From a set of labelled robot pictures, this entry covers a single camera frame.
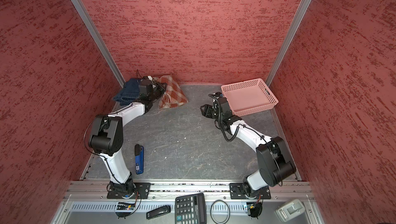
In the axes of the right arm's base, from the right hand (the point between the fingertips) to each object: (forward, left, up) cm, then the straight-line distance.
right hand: (202, 111), depth 87 cm
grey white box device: (-47, -39, -14) cm, 62 cm away
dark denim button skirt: (+14, +53, -7) cm, 56 cm away
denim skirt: (+20, +50, -5) cm, 54 cm away
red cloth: (+13, +18, 0) cm, 22 cm away
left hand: (+18, +21, +4) cm, 28 cm away
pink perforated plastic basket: (+24, -37, -17) cm, 47 cm away
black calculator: (-45, +7, -13) cm, 47 cm away
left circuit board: (-43, +39, -17) cm, 60 cm away
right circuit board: (-46, -23, -15) cm, 54 cm away
